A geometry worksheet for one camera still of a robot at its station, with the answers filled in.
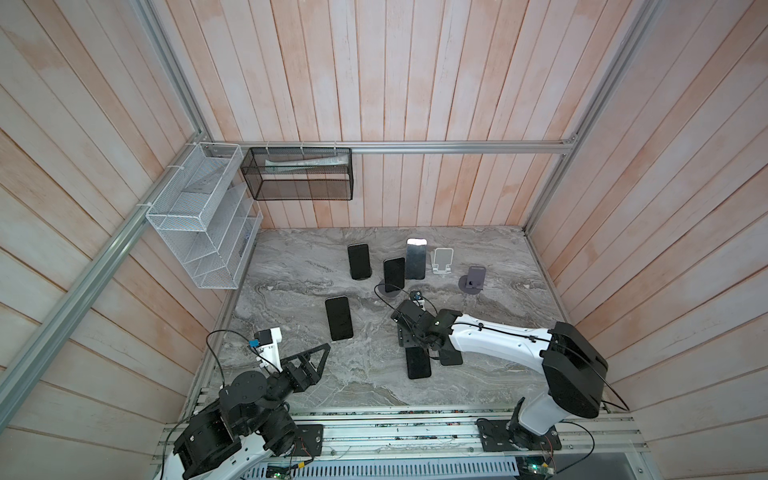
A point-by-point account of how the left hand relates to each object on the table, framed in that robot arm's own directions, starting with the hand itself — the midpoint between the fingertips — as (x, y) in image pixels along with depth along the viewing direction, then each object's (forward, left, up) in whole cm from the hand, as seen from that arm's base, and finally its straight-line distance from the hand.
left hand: (320, 358), depth 66 cm
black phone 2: (+17, -1, -14) cm, 23 cm away
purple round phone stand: (+32, -45, -16) cm, 58 cm away
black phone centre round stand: (+31, -18, -10) cm, 37 cm away
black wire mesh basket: (+67, +16, +3) cm, 69 cm away
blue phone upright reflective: (+40, -26, -13) cm, 49 cm away
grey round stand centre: (+30, -17, -18) cm, 39 cm away
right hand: (+14, -22, -16) cm, 31 cm away
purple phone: (+5, -24, -18) cm, 31 cm away
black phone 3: (+36, -7, -10) cm, 38 cm away
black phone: (+8, -34, -19) cm, 40 cm away
